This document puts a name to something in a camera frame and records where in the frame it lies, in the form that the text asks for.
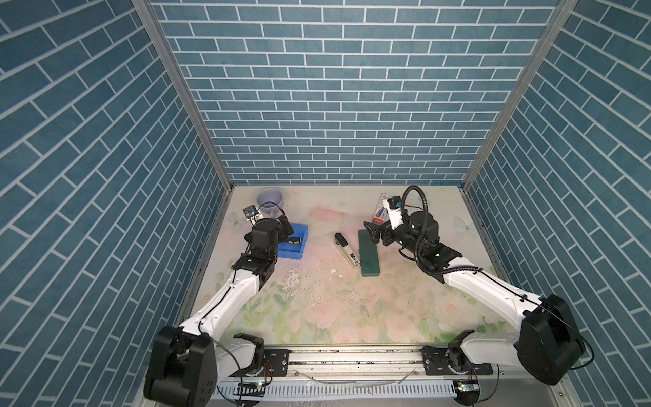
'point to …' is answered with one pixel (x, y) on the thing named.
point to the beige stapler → (347, 251)
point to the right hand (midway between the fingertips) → (378, 217)
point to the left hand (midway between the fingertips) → (281, 220)
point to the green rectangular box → (368, 253)
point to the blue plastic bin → (289, 250)
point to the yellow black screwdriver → (294, 240)
